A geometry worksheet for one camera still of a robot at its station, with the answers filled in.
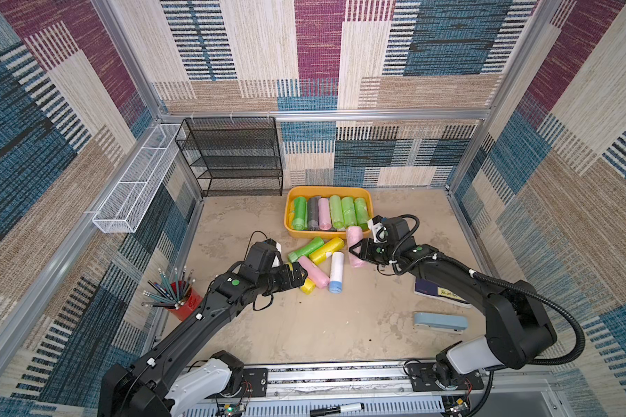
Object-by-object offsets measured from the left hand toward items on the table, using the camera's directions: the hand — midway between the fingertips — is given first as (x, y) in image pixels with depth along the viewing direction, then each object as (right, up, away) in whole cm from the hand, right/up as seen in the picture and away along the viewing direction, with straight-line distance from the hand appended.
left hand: (298, 276), depth 78 cm
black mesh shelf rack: (-28, +43, +30) cm, 60 cm away
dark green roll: (-1, +19, +26) cm, 32 cm away
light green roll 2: (+18, +20, +24) cm, 36 cm away
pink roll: (+18, +12, +9) cm, 23 cm away
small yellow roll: (+3, -6, +11) cm, 13 cm away
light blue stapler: (+46, -17, +8) cm, 49 cm away
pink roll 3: (+9, +17, +24) cm, 31 cm away
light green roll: (+24, +20, +30) cm, 43 cm away
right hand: (+19, +6, +9) cm, 21 cm away
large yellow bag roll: (-5, +19, +27) cm, 34 cm away
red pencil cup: (-38, -7, +4) cm, 39 cm away
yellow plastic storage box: (+9, +29, +40) cm, 50 cm away
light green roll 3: (+13, +19, +25) cm, 34 cm away
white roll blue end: (+12, -6, +11) cm, 17 cm away
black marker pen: (+14, -32, -9) cm, 36 cm away
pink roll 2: (+5, -2, +14) cm, 15 cm away
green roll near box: (+2, +5, +21) cm, 22 cm away
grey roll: (+4, +19, +25) cm, 32 cm away
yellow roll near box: (+10, +6, +21) cm, 24 cm away
